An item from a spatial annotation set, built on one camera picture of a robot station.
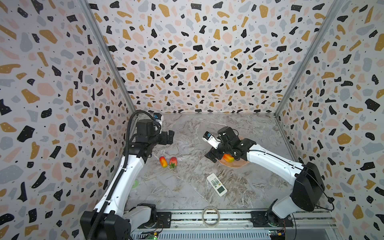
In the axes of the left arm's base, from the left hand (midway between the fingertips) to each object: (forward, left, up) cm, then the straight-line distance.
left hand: (164, 128), depth 76 cm
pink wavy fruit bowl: (-9, -40, -24) cm, 48 cm away
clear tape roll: (-35, -27, -26) cm, 52 cm away
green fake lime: (-18, +19, -28) cm, 38 cm away
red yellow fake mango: (-4, -36, -26) cm, 44 cm away
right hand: (-5, -22, -10) cm, 25 cm away
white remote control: (-20, -28, -26) cm, 43 cm away
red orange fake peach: (-6, +5, -25) cm, 26 cm away
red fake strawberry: (-7, -2, -23) cm, 25 cm away
